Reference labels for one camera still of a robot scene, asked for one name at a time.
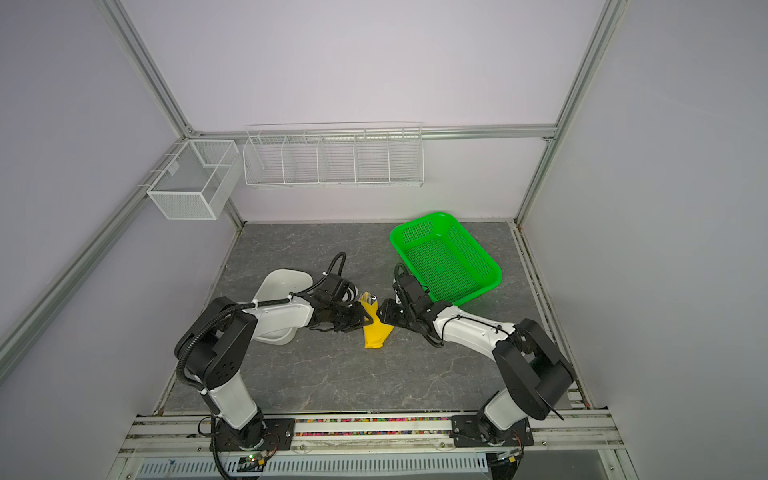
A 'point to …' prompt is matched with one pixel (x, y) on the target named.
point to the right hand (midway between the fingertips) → (381, 314)
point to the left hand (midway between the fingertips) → (370, 326)
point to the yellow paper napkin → (375, 333)
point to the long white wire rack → (335, 154)
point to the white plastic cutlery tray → (282, 305)
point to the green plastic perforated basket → (445, 259)
